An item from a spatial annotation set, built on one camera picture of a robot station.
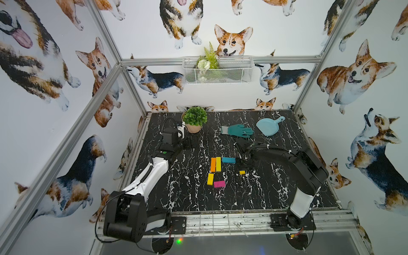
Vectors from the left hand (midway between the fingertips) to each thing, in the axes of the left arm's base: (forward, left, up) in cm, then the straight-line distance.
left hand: (193, 134), depth 85 cm
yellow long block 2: (-15, -27, -17) cm, 35 cm away
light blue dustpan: (+19, -51, -19) cm, 58 cm away
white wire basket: (+32, -23, +18) cm, 43 cm away
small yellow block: (-18, -9, -18) cm, 27 cm away
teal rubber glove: (+15, -29, -18) cm, 37 cm away
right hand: (-12, -25, -17) cm, 33 cm away
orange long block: (-10, -11, -17) cm, 22 cm away
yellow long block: (-10, -14, -17) cm, 24 cm away
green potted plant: (+14, 0, -3) cm, 14 cm away
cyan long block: (-7, -20, -17) cm, 28 cm away
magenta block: (-20, -14, -19) cm, 31 cm away
